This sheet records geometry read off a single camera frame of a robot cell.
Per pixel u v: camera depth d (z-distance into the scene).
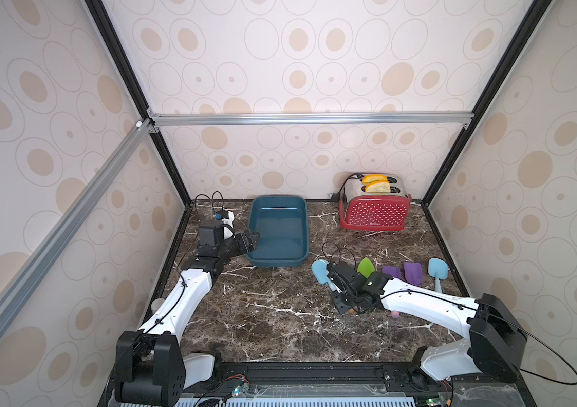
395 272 0.95
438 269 0.97
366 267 0.97
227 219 0.76
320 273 0.87
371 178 1.00
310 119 0.91
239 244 0.74
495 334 0.42
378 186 0.97
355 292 0.63
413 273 0.95
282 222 1.13
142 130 0.85
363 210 1.00
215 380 0.66
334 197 1.17
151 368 0.40
